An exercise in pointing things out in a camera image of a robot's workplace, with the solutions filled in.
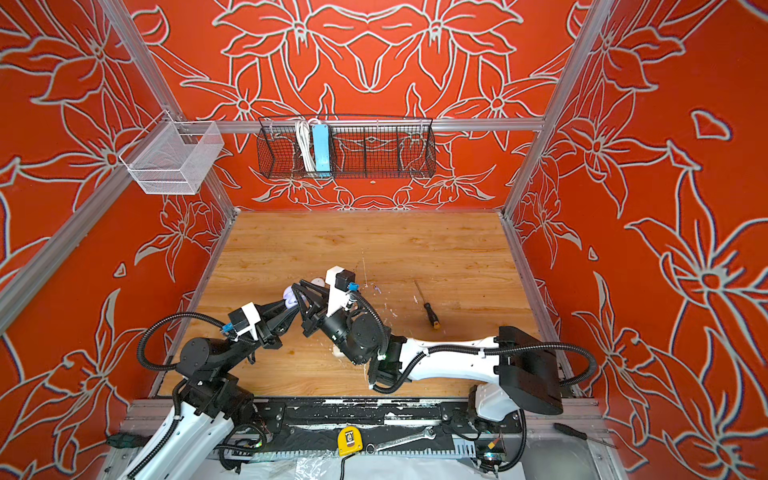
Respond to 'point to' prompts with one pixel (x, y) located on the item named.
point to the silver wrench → (372, 448)
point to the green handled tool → (128, 440)
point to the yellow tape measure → (350, 440)
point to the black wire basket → (346, 146)
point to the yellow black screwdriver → (430, 313)
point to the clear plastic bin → (173, 157)
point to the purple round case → (290, 297)
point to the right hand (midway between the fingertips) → (288, 288)
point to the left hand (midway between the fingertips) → (295, 300)
